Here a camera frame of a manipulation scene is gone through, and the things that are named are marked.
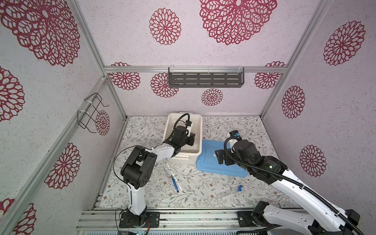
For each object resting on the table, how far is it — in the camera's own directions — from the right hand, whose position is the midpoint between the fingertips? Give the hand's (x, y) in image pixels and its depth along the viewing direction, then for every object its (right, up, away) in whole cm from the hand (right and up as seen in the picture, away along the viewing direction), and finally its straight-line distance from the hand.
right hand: (223, 148), depth 71 cm
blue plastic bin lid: (-5, -11, +24) cm, 27 cm away
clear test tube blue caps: (+12, -24, +13) cm, 30 cm away
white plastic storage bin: (-18, -5, +11) cm, 22 cm away
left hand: (-14, +5, +26) cm, 30 cm away
